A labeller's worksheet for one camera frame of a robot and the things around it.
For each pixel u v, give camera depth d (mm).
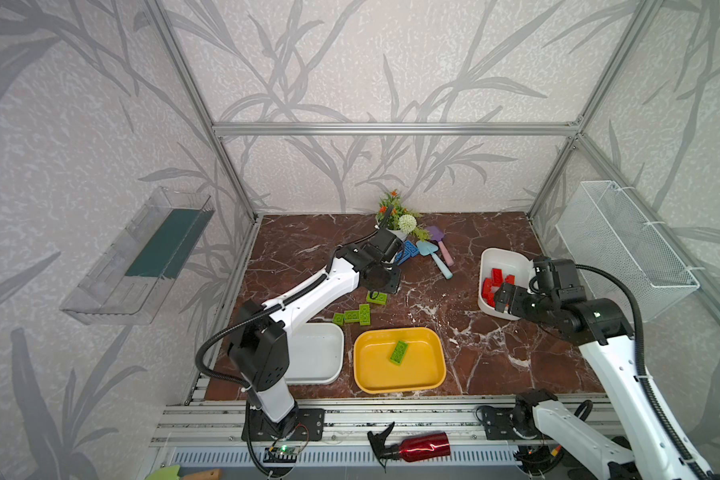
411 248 1083
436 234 1151
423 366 822
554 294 514
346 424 753
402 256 1060
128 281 650
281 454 718
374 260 596
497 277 1005
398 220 990
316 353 842
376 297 959
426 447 669
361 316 906
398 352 839
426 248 1081
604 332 452
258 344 437
